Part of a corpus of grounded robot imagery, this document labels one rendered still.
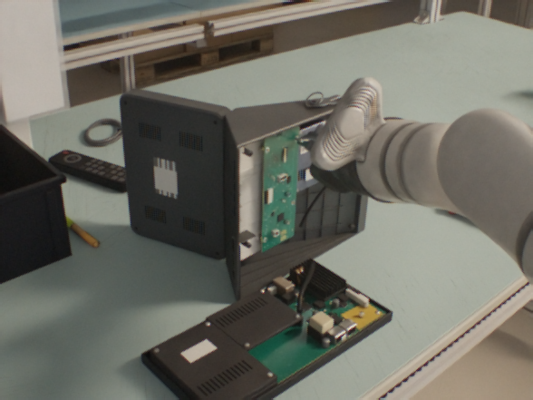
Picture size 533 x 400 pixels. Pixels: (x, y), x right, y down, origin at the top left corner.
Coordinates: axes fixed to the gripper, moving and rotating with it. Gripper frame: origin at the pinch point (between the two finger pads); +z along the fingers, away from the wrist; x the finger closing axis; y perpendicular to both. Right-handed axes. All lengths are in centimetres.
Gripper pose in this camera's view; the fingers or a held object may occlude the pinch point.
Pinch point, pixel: (299, 140)
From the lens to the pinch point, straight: 77.5
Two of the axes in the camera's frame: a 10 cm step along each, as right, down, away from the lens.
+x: 5.2, -8.5, 0.8
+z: -3.3, -1.2, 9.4
